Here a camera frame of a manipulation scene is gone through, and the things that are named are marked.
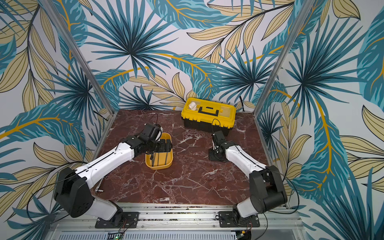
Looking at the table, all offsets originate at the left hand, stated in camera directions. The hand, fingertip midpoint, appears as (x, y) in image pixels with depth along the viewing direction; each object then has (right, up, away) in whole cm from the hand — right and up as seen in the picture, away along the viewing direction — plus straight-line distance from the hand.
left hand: (165, 148), depth 83 cm
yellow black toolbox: (+26, +19, +13) cm, 35 cm away
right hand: (+28, -6, +7) cm, 29 cm away
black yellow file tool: (-9, -9, +11) cm, 17 cm away
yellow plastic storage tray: (-4, -9, +9) cm, 13 cm away
